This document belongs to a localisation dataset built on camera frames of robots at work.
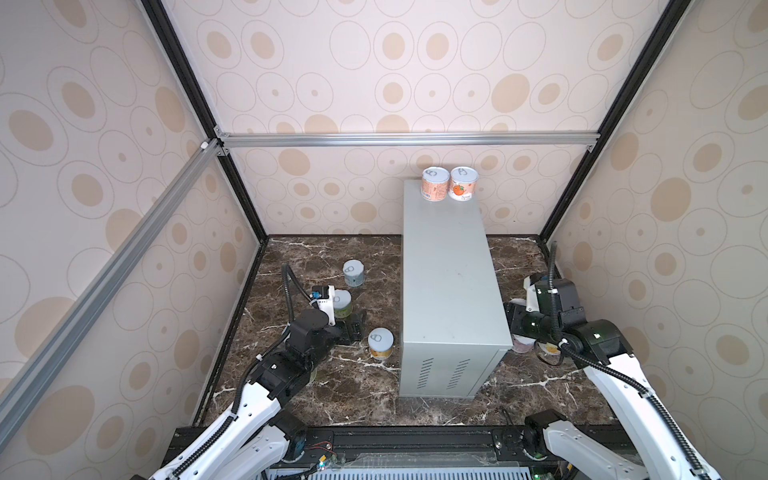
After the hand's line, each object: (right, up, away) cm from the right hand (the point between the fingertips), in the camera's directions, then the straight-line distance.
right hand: (509, 314), depth 74 cm
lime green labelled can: (-52, -19, +11) cm, 56 cm away
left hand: (-38, +1, 0) cm, 38 cm away
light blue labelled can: (-42, +10, +29) cm, 52 cm away
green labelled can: (-45, -1, +20) cm, 49 cm away
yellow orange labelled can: (-32, -10, +11) cm, 36 cm away
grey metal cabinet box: (-17, 0, -17) cm, 24 cm away
